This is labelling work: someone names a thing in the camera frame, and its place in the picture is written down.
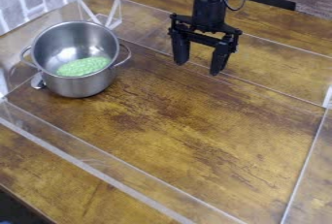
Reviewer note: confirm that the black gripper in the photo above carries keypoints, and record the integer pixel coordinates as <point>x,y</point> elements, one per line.
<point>205,27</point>

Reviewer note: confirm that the green bumpy object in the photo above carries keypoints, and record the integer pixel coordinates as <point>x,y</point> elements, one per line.
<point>82,67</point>

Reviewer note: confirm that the silver steel pot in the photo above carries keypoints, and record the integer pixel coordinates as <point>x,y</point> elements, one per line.
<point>75,55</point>

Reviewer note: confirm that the clear acrylic barrier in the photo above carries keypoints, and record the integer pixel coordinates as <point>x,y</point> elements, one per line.
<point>177,144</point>

